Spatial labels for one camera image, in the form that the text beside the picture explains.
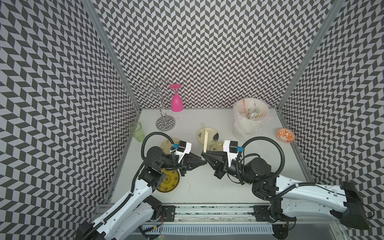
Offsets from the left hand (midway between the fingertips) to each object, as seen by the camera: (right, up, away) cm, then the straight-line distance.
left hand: (204, 161), depth 59 cm
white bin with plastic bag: (+24, +12, +27) cm, 38 cm away
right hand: (-1, +2, -3) cm, 4 cm away
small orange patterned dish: (+56, +7, +40) cm, 69 cm away
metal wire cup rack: (-27, +15, +48) cm, 57 cm away
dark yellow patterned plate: (-18, -18, +24) cm, 35 cm away
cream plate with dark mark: (+7, +6, +42) cm, 43 cm away
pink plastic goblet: (-16, +27, +35) cm, 47 cm away
